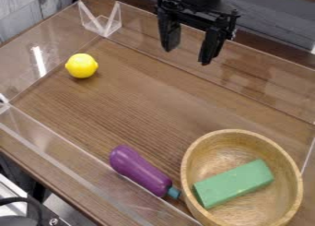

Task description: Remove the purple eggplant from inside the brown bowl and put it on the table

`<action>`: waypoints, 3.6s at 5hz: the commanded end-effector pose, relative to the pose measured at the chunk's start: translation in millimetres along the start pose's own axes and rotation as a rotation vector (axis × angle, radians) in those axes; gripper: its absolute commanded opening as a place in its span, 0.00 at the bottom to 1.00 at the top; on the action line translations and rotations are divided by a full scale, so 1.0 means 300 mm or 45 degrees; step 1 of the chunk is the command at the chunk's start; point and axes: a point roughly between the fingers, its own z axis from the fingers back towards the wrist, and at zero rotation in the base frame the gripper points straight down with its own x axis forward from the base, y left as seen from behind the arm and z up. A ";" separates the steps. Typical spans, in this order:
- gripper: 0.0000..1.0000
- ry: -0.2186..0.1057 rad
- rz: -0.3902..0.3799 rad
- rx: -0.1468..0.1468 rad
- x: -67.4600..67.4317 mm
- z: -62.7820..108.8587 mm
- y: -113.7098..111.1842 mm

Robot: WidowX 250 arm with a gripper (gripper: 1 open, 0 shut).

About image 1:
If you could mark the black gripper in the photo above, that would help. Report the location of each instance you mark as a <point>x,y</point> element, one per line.
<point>198,14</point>

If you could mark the brown wooden bowl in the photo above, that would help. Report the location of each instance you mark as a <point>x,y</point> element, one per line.
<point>222,150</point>

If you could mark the purple toy eggplant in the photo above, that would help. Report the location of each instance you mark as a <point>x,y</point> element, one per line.
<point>131,165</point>

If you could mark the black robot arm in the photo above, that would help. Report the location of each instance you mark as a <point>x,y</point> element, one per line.
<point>207,15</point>

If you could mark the yellow toy lemon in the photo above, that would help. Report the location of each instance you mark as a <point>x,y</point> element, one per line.
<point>82,65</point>

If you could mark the green rectangular block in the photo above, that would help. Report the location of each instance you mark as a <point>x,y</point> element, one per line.
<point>233,183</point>

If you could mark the clear acrylic corner bracket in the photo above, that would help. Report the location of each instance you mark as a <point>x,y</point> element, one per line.
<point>105,26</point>

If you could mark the clear acrylic front wall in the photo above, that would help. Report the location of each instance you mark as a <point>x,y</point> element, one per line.
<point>82,179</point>

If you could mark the black metal bracket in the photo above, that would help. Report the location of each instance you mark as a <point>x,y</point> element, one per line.
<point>41,216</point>

